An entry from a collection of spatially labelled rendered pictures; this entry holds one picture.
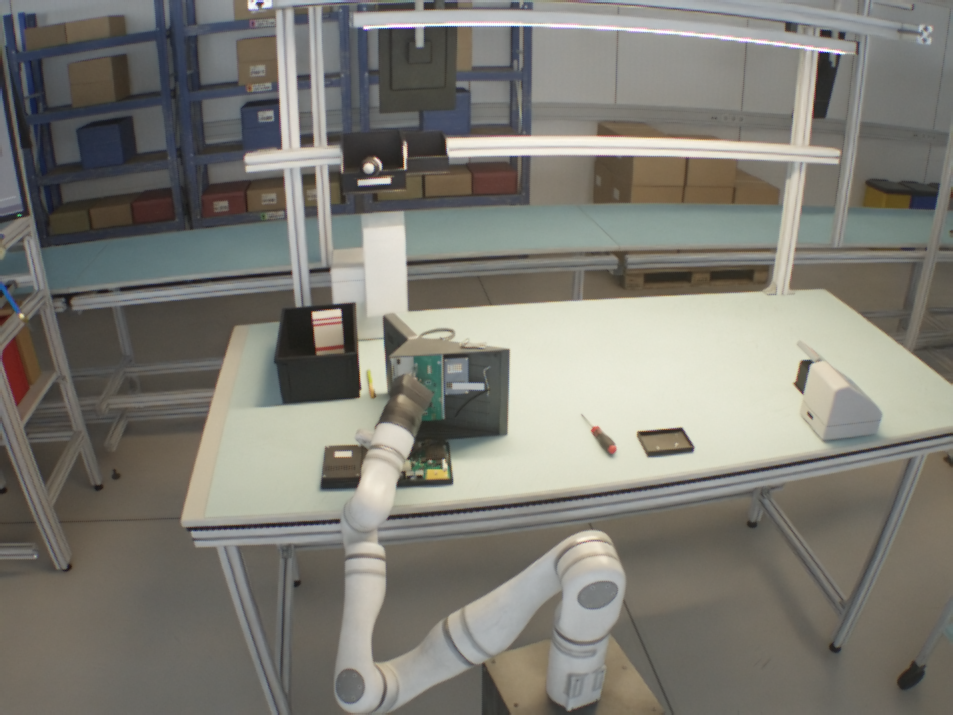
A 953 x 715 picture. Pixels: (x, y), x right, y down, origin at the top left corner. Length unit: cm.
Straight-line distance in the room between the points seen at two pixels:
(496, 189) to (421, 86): 215
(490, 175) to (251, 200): 168
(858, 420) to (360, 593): 116
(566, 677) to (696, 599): 152
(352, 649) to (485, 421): 63
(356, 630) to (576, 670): 36
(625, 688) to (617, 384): 82
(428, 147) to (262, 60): 313
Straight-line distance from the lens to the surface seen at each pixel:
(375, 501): 124
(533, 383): 178
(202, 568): 284
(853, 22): 193
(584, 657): 114
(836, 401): 167
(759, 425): 173
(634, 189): 485
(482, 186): 516
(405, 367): 149
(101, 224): 544
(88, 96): 526
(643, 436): 161
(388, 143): 191
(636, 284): 507
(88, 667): 264
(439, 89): 320
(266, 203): 510
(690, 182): 500
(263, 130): 498
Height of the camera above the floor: 188
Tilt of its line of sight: 28 degrees down
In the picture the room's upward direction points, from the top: straight up
